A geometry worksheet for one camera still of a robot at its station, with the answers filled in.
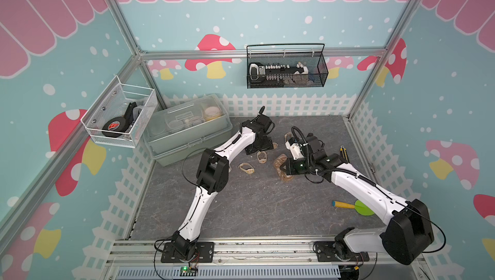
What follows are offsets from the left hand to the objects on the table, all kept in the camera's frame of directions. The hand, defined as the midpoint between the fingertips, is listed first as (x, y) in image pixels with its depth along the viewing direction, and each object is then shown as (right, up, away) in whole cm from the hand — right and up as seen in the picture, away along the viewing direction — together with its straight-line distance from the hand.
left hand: (262, 151), depth 98 cm
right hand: (+7, -5, -17) cm, 19 cm away
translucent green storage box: (-38, +9, -11) cm, 41 cm away
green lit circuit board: (-29, -44, -25) cm, 59 cm away
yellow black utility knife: (+45, -2, +4) cm, 45 cm away
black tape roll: (-54, +12, -29) cm, 62 cm away
